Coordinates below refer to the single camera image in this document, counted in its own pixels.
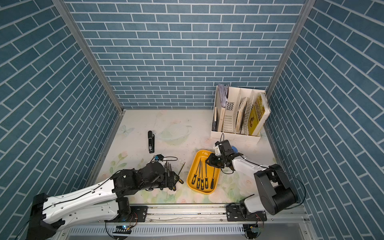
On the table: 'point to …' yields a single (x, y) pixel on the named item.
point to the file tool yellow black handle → (195, 176)
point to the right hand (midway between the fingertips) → (208, 162)
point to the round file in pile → (170, 178)
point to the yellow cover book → (260, 112)
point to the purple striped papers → (223, 89)
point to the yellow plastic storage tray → (203, 154)
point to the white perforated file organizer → (239, 114)
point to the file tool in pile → (202, 179)
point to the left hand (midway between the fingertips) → (177, 182)
